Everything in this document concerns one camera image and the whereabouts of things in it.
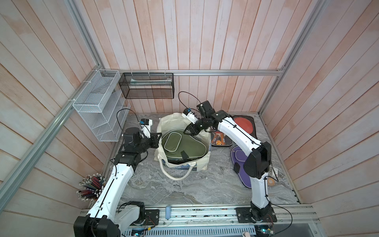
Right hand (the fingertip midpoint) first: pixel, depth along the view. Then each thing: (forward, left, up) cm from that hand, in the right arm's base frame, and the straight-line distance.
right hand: (185, 130), depth 85 cm
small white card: (-15, -55, -20) cm, 61 cm away
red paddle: (+22, -46, -19) cm, 55 cm away
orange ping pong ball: (-22, -51, -21) cm, 59 cm away
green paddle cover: (-7, +5, -4) cm, 10 cm away
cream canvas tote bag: (+4, +8, +3) cm, 10 cm away
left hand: (-7, +13, +4) cm, 15 cm away
